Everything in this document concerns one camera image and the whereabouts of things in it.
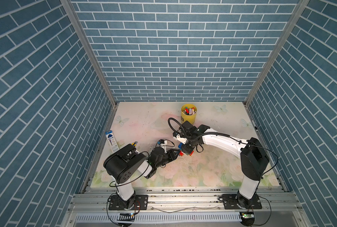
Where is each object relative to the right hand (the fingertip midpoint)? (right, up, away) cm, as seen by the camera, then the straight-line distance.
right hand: (185, 149), depth 87 cm
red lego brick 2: (+4, -1, -4) cm, 6 cm away
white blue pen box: (-50, +4, +9) cm, 51 cm away
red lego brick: (-3, -3, +1) cm, 4 cm away
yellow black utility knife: (-34, +1, +9) cm, 36 cm away
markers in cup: (+4, +24, +12) cm, 27 cm away
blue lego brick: (-3, +3, -3) cm, 5 cm away
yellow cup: (+5, +19, +12) cm, 23 cm away
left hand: (-2, -4, +1) cm, 5 cm away
